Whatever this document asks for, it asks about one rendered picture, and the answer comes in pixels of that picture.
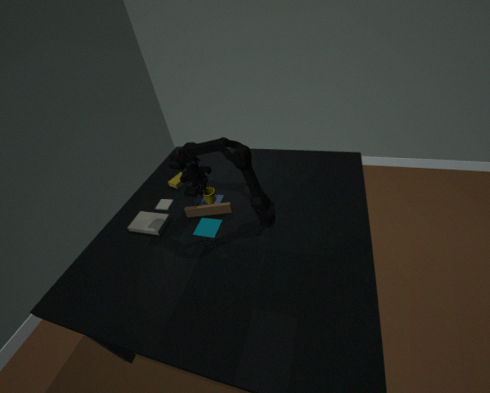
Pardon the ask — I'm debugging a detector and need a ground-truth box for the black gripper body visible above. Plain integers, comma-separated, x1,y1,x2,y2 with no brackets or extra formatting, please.
184,166,212,197

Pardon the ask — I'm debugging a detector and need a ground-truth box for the yellow flat block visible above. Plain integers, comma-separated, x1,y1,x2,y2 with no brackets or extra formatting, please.
168,172,183,189

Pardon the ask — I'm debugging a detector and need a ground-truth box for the tan wooden plank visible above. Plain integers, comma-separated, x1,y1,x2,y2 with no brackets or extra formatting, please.
184,202,232,218

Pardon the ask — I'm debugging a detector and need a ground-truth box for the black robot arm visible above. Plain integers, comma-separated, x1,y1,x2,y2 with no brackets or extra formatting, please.
169,137,276,227

